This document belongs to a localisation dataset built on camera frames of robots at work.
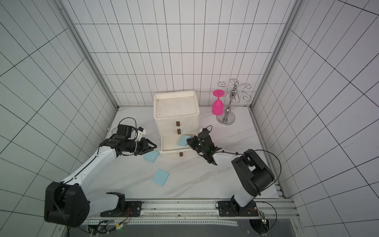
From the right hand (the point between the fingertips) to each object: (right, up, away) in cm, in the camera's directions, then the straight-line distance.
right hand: (180, 141), depth 89 cm
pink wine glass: (+25, +21, +10) cm, 34 cm away
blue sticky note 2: (-18, -10, +2) cm, 21 cm away
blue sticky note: (+1, -1, +3) cm, 3 cm away
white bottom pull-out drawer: (-7, -4, +3) cm, 9 cm away
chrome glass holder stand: (+35, +30, +3) cm, 46 cm away
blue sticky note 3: (-11, -20, -5) cm, 24 cm away
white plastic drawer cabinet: (-2, +17, -4) cm, 18 cm away
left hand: (-15, -3, -9) cm, 18 cm away
